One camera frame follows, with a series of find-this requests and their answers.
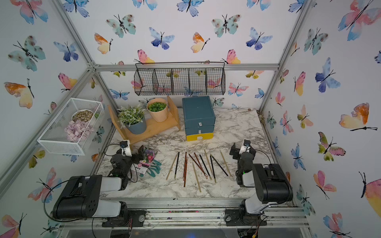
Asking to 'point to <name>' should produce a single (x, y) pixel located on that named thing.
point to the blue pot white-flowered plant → (133, 118)
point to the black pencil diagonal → (219, 164)
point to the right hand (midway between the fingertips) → (244, 143)
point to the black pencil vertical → (213, 169)
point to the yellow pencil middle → (208, 165)
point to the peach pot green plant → (158, 108)
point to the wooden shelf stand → (152, 127)
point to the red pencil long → (185, 169)
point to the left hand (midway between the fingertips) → (137, 144)
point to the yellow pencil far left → (172, 165)
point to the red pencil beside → (186, 168)
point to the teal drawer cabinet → (199, 118)
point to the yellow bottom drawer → (196, 137)
